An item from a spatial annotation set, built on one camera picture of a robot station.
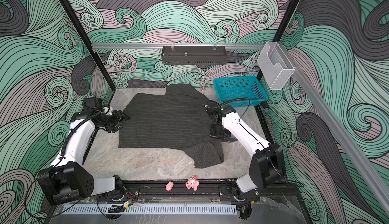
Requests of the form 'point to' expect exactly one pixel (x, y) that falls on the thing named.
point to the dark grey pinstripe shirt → (179, 119)
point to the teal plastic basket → (231, 87)
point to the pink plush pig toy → (192, 182)
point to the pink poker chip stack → (202, 86)
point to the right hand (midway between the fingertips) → (218, 138)
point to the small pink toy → (169, 186)
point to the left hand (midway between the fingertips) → (127, 119)
